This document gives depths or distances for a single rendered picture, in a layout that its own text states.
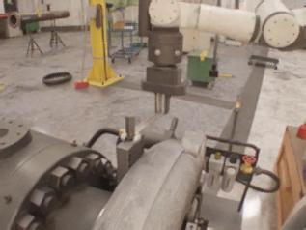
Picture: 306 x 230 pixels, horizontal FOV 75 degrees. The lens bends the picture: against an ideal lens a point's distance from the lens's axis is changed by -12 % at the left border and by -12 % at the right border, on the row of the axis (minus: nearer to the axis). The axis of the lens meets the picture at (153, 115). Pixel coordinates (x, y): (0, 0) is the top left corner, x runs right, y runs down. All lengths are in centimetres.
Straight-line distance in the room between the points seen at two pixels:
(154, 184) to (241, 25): 38
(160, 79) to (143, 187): 27
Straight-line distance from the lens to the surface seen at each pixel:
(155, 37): 53
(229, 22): 54
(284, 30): 53
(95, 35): 401
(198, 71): 379
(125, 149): 44
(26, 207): 64
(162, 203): 41
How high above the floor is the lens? 127
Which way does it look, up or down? 26 degrees down
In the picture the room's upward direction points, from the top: straight up
